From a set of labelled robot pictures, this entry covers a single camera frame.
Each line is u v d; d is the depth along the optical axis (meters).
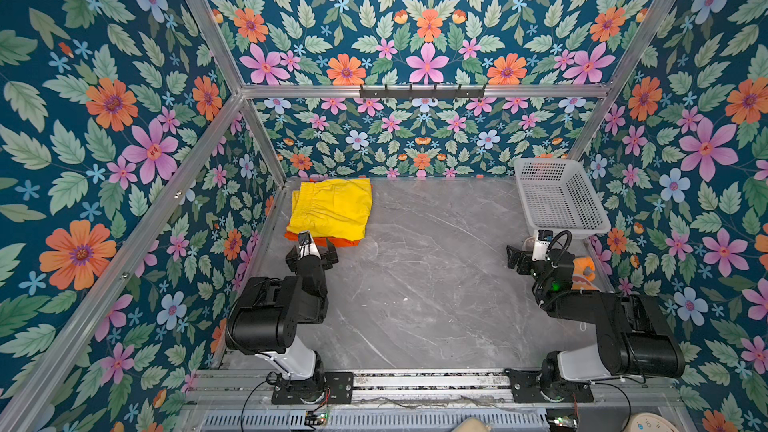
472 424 0.66
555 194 1.15
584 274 0.89
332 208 1.04
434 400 0.73
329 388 0.73
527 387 0.73
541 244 0.81
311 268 0.80
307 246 0.78
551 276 0.71
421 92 0.92
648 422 0.67
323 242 0.90
